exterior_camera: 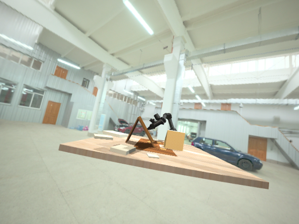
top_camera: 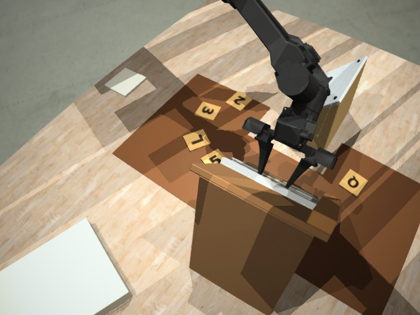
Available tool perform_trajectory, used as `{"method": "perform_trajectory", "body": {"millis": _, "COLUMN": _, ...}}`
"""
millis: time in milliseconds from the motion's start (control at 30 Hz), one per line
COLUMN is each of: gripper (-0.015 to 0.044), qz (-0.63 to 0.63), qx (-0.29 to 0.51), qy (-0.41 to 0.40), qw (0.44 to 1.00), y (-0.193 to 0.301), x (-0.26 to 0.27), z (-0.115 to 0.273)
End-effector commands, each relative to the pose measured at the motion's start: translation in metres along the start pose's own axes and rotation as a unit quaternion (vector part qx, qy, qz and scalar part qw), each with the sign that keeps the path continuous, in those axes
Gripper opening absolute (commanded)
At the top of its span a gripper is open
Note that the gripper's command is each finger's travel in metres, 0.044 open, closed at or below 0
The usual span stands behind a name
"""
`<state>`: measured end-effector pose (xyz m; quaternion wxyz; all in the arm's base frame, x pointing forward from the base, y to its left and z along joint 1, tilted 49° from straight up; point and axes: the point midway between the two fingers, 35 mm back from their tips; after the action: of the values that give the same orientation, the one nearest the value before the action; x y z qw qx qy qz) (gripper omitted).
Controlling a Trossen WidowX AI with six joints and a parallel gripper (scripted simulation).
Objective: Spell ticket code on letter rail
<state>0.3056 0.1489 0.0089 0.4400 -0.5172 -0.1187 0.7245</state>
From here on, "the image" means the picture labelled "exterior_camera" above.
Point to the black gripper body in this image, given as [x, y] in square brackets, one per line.
[154, 125]

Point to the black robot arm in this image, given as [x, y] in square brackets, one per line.
[162, 120]

